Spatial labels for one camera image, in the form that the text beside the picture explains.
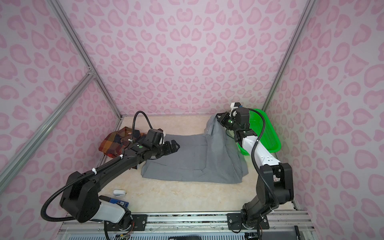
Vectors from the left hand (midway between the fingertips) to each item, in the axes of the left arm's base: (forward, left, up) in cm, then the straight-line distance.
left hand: (175, 146), depth 84 cm
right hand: (+12, -23, +13) cm, 29 cm away
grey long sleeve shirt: (-4, -21, -6) cm, 23 cm away
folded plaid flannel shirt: (+8, +41, -7) cm, 42 cm away
